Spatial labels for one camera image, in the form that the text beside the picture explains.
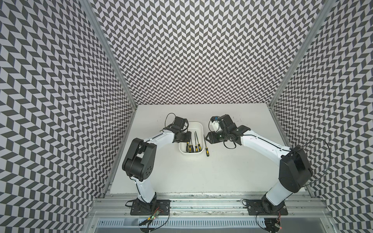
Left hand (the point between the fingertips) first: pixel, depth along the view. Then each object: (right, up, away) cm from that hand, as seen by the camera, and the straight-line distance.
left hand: (189, 138), depth 95 cm
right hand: (+12, +1, -9) cm, 16 cm away
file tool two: (+11, -7, -1) cm, 13 cm away
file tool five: (0, -6, -1) cm, 6 cm away
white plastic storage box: (+5, +5, +10) cm, 12 cm away
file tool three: (+7, -6, -1) cm, 9 cm away
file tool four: (+5, -6, 0) cm, 7 cm away
